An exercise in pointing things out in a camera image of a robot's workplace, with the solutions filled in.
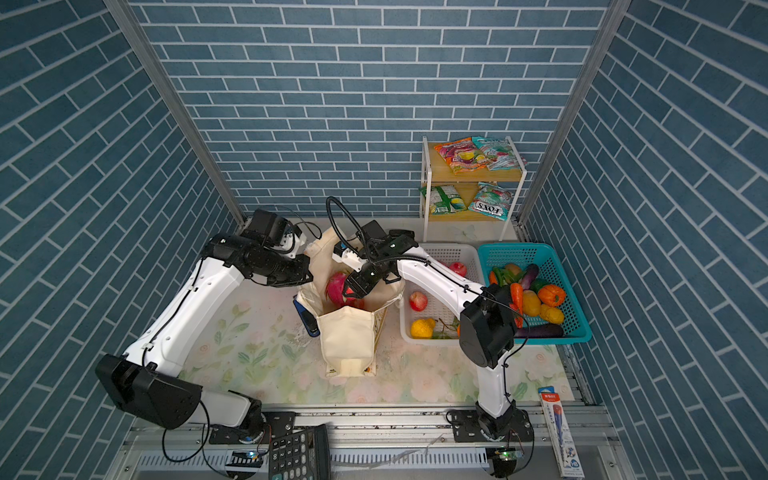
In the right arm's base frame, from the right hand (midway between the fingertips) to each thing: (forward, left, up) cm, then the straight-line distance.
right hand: (348, 282), depth 83 cm
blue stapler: (-6, +13, -12) cm, 18 cm away
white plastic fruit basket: (+20, -34, -10) cm, 41 cm away
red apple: (+2, -20, -11) cm, 23 cm away
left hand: (-3, +7, +7) cm, 11 cm away
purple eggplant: (+18, -59, -15) cm, 63 cm away
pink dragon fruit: (0, +5, -4) cm, 6 cm away
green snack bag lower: (+35, -27, +2) cm, 44 cm away
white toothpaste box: (-31, -56, -15) cm, 66 cm away
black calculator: (-39, +6, -13) cm, 42 cm away
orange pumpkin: (+5, -60, -8) cm, 61 cm away
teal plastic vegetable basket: (+15, -63, -10) cm, 66 cm away
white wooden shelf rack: (+40, -36, -1) cm, 54 cm away
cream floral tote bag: (-16, -4, +2) cm, 17 cm away
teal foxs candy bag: (+37, -44, +2) cm, 57 cm away
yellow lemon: (-7, -22, -10) cm, 25 cm away
